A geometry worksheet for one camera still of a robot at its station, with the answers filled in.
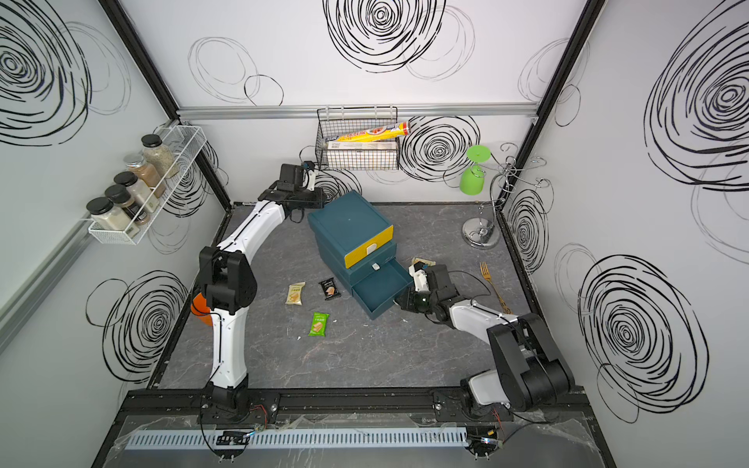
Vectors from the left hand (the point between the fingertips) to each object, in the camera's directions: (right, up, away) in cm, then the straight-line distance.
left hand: (326, 196), depth 98 cm
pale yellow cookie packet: (-10, -32, -4) cm, 34 cm away
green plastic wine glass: (+49, +5, -2) cm, 50 cm away
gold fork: (+55, -27, +1) cm, 61 cm away
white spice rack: (-45, +17, -4) cm, 48 cm away
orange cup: (-35, -35, -13) cm, 51 cm away
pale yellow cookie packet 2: (+31, -22, +4) cm, 38 cm away
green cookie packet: (0, -40, -11) cm, 41 cm away
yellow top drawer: (+15, -16, -15) cm, 27 cm away
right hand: (+23, -33, -10) cm, 41 cm away
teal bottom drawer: (+18, -31, -8) cm, 36 cm away
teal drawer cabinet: (+12, -15, -17) cm, 25 cm away
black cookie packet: (+2, -31, -4) cm, 31 cm away
